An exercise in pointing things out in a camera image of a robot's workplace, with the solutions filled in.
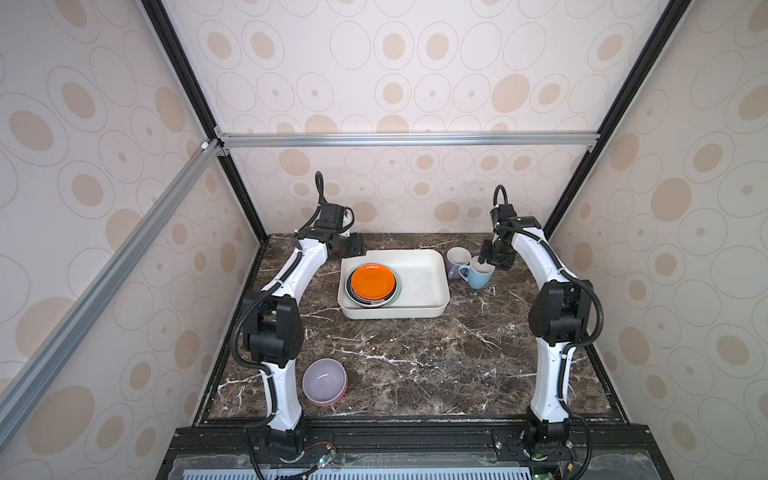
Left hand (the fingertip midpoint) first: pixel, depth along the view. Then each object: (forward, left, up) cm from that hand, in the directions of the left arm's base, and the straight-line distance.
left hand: (367, 240), depth 91 cm
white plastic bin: (-2, -19, -21) cm, 29 cm away
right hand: (0, -39, -9) cm, 41 cm away
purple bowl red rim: (-37, +10, -17) cm, 42 cm away
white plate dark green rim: (-6, -10, -18) cm, 21 cm away
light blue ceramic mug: (-4, -36, -12) cm, 38 cm away
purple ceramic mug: (+7, -31, -17) cm, 36 cm away
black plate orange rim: (-5, -1, -16) cm, 17 cm away
